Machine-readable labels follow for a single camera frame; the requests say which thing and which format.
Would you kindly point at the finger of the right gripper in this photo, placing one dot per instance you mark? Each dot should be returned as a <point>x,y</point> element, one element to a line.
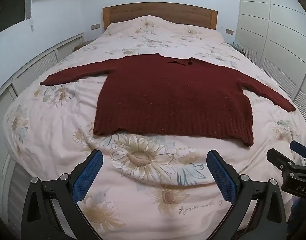
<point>280,161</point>

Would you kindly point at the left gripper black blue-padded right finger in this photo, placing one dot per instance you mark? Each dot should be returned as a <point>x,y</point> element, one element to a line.
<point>257,209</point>

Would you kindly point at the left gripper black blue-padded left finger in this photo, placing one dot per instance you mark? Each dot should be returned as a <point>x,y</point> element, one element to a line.
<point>39,218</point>

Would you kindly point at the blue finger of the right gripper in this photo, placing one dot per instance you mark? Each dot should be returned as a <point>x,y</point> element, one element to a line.
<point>298,148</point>

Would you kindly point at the white radiator cover cabinet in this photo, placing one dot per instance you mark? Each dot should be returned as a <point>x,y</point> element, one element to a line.
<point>14,180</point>

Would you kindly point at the white wardrobe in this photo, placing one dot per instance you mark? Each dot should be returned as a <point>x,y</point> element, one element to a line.
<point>272,34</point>

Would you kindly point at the dark red knit sweater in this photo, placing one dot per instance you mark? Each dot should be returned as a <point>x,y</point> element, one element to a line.
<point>152,94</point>

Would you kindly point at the wooden headboard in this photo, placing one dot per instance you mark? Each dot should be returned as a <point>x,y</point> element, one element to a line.
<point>173,12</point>

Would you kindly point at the right wall socket plate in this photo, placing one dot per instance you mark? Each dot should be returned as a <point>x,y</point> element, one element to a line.
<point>229,31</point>

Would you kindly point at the wall socket plate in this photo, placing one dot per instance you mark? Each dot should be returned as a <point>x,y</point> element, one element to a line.
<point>95,26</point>
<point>229,31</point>

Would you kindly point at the left wall socket plate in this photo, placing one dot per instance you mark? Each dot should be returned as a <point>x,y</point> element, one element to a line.
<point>95,26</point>

